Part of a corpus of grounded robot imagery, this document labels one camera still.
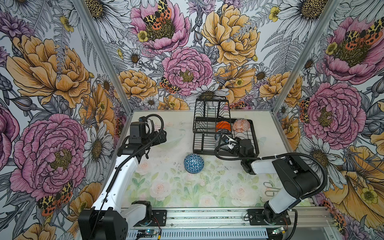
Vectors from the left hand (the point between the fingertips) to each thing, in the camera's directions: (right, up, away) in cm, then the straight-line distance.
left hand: (158, 139), depth 81 cm
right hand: (+41, -1, +14) cm, 43 cm away
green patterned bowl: (+32, -1, +3) cm, 33 cm away
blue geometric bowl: (+19, -15, +11) cm, 26 cm away
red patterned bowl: (+52, +8, +28) cm, 59 cm away
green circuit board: (-6, -44, -8) cm, 45 cm away
